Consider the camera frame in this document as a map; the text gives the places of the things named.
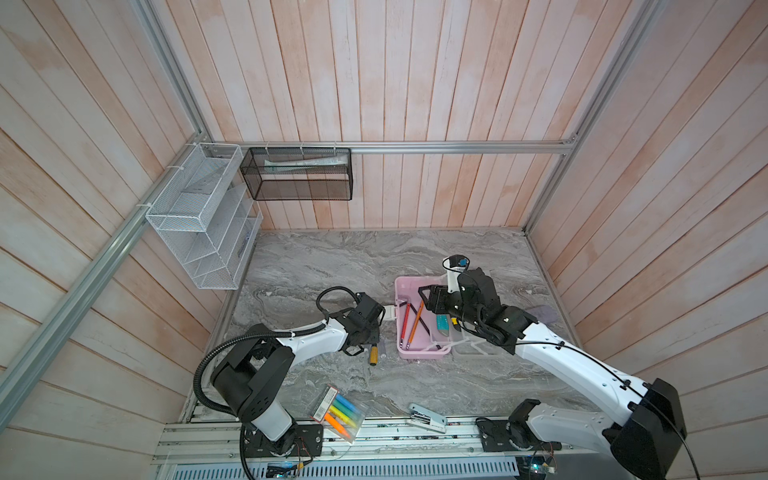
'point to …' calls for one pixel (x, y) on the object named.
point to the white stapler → (426, 418)
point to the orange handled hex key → (415, 325)
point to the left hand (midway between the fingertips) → (370, 337)
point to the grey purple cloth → (543, 313)
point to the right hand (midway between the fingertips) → (425, 289)
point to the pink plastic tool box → (420, 333)
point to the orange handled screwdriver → (374, 354)
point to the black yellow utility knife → (456, 323)
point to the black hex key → (420, 320)
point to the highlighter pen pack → (341, 413)
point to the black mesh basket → (299, 173)
